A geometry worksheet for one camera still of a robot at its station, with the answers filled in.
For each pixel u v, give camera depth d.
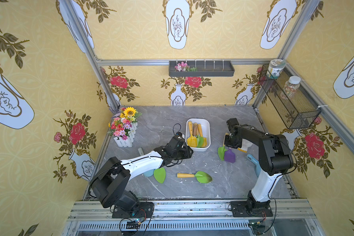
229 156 0.92
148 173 0.86
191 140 0.98
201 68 0.92
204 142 0.97
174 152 0.66
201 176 0.83
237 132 0.73
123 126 0.89
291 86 0.72
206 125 1.03
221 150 0.95
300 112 0.79
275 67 0.85
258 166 0.55
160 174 0.86
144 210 0.74
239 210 0.73
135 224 0.71
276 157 0.51
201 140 0.99
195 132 1.02
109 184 0.43
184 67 0.88
